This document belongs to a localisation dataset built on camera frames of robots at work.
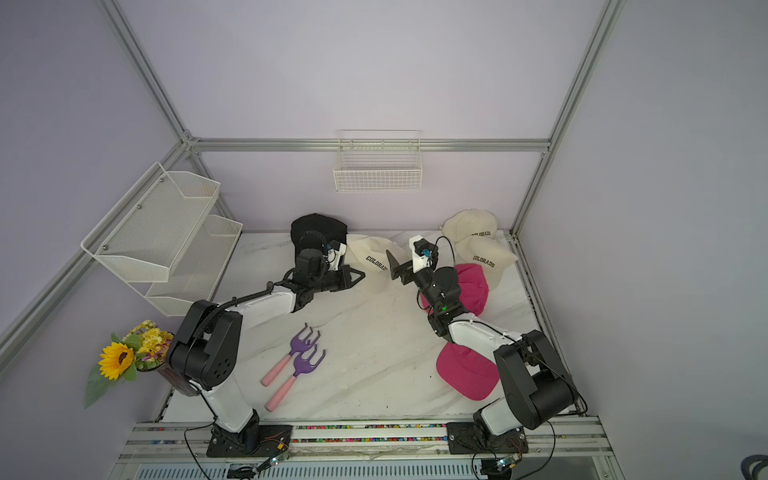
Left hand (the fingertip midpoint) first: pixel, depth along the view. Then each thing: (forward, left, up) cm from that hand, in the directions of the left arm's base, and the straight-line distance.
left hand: (364, 277), depth 90 cm
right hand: (+1, -12, +12) cm, 17 cm away
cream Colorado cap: (+5, -2, +5) cm, 7 cm away
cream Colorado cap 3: (+15, -42, -5) cm, 45 cm away
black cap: (+27, +15, -6) cm, 31 cm away
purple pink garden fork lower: (-23, +18, -13) cm, 32 cm away
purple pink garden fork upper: (-16, +21, -14) cm, 30 cm away
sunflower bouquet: (-28, +45, +12) cm, 54 cm away
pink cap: (-25, -30, -10) cm, 41 cm away
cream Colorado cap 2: (+31, -39, -6) cm, 50 cm away
